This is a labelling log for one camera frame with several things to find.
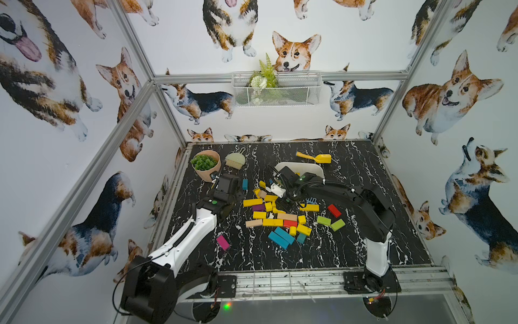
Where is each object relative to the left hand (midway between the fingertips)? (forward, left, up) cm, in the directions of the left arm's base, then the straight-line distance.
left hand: (240, 187), depth 85 cm
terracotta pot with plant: (+16, +18, -3) cm, 24 cm away
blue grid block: (-1, -32, -13) cm, 34 cm away
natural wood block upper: (-8, -21, -13) cm, 26 cm away
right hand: (-4, -16, -9) cm, 19 cm away
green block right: (-13, -42, -12) cm, 45 cm away
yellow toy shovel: (+26, -40, -14) cm, 50 cm away
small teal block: (-18, -25, -12) cm, 33 cm away
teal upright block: (+11, 0, -13) cm, 17 cm away
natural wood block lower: (-10, -5, -14) cm, 18 cm away
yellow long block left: (0, -4, -14) cm, 14 cm away
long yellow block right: (-4, -31, -13) cm, 34 cm away
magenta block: (-18, +7, -14) cm, 24 cm away
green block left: (-10, -36, -13) cm, 40 cm away
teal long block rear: (-16, -19, -13) cm, 28 cm away
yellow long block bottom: (-10, -14, -14) cm, 22 cm away
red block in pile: (-11, -20, -13) cm, 26 cm away
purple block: (-3, -7, -14) cm, 16 cm away
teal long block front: (-18, -16, -13) cm, 27 cm away
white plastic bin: (+22, -31, -17) cm, 42 cm away
